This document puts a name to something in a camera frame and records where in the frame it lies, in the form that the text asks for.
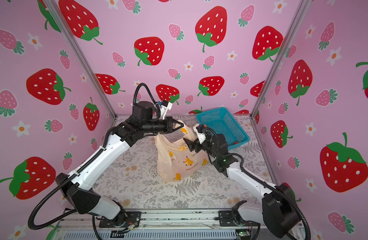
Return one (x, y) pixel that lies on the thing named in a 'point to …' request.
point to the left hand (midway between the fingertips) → (184, 124)
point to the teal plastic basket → (219, 120)
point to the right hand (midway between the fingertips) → (190, 133)
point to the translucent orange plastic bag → (177, 160)
